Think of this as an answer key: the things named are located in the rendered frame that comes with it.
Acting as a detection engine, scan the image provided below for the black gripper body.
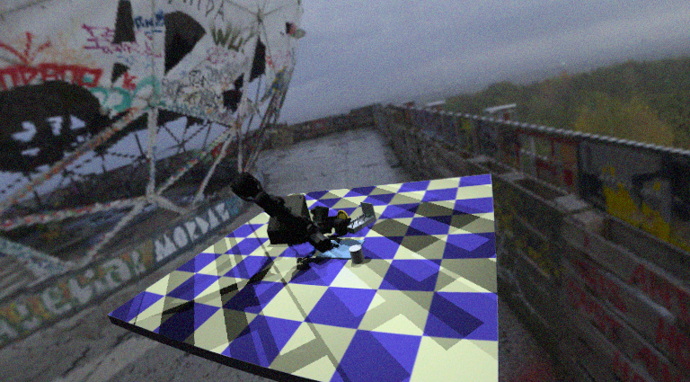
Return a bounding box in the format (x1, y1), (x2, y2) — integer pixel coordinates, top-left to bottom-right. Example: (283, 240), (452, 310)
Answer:
(314, 218), (348, 235)

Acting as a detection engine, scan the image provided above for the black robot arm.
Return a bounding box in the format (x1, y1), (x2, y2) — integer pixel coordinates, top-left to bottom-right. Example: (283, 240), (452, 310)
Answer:
(230, 172), (332, 253)

